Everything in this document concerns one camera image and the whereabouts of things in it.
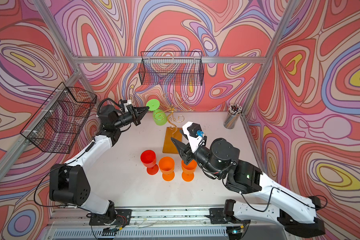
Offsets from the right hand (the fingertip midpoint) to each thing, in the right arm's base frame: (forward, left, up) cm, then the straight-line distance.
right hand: (178, 139), depth 53 cm
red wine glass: (+6, +17, -26) cm, 32 cm away
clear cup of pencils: (+38, -37, -26) cm, 59 cm away
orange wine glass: (+5, +8, -34) cm, 35 cm away
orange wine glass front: (0, -4, -29) cm, 29 cm away
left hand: (+24, +14, -6) cm, 28 cm away
